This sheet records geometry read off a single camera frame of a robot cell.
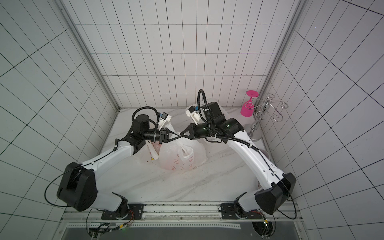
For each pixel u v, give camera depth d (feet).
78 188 1.37
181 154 2.31
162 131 2.18
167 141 2.27
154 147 2.86
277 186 1.26
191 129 1.90
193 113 2.03
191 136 1.89
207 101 1.69
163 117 2.25
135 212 2.38
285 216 1.40
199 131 1.93
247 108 2.73
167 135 2.27
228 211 2.35
